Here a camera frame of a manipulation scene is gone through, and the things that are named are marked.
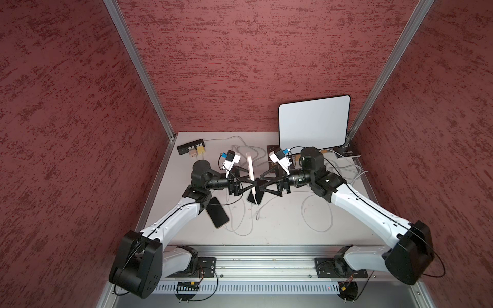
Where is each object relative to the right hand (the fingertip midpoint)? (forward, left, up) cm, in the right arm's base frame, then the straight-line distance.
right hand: (261, 186), depth 67 cm
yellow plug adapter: (+39, +33, -24) cm, 57 cm away
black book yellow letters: (+41, -8, -27) cm, 50 cm away
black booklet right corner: (+38, -55, -28) cm, 73 cm away
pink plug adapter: (+37, +38, -24) cm, 59 cm away
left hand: (+3, +3, -1) cm, 4 cm away
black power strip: (+39, +43, -23) cm, 63 cm away
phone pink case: (+2, +21, -29) cm, 36 cm away
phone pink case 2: (+2, +3, +6) cm, 8 cm away
